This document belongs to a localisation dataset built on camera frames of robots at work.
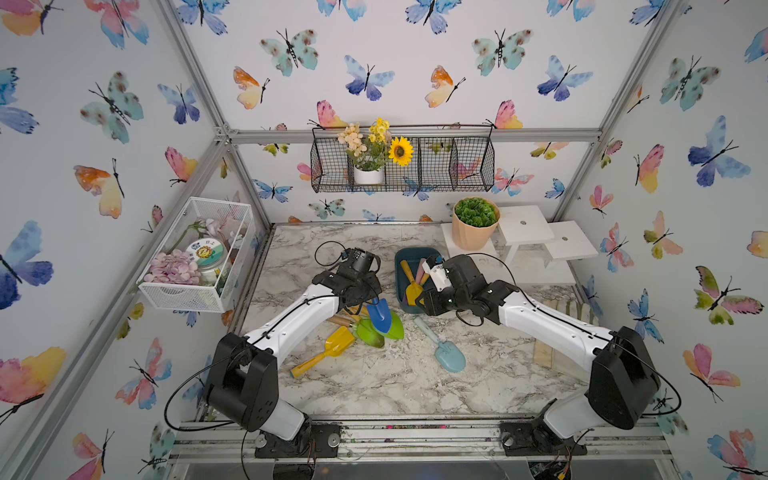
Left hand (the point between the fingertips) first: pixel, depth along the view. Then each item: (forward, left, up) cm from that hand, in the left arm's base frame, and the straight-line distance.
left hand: (379, 285), depth 87 cm
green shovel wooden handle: (-10, +3, -13) cm, 17 cm away
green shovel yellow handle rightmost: (-8, -5, -12) cm, 15 cm away
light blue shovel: (-16, -20, -13) cm, 28 cm away
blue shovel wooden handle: (-8, -1, -4) cm, 9 cm away
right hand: (-5, -12, +2) cm, 13 cm away
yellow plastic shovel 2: (-12, +13, -13) cm, 23 cm away
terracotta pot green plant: (+12, -27, +13) cm, 33 cm away
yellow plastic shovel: (+5, -11, -11) cm, 17 cm away
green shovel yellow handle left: (-6, +6, -12) cm, 14 cm away
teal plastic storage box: (+18, -11, -9) cm, 23 cm away
